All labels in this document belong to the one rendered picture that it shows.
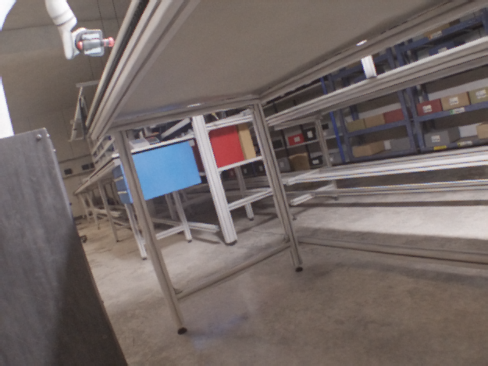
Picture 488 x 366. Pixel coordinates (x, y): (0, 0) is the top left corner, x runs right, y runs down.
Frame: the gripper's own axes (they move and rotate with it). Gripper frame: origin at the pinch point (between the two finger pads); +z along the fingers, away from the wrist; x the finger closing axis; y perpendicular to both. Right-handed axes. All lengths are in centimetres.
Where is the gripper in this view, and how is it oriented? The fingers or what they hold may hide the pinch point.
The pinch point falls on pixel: (91, 44)
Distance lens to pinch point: 98.3
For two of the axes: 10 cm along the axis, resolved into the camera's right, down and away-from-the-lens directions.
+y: 8.1, -2.7, 5.3
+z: 5.9, 3.6, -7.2
